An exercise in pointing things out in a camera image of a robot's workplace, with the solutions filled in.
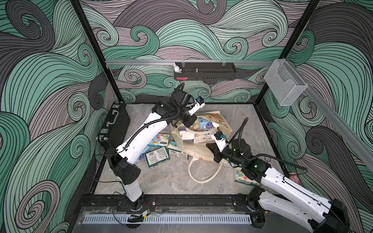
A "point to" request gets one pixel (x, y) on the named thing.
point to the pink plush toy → (294, 177)
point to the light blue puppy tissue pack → (145, 150)
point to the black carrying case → (114, 124)
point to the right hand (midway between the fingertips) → (206, 145)
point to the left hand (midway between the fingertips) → (194, 115)
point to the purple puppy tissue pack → (211, 125)
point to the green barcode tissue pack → (157, 157)
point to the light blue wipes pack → (205, 123)
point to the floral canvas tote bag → (193, 140)
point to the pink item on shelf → (181, 78)
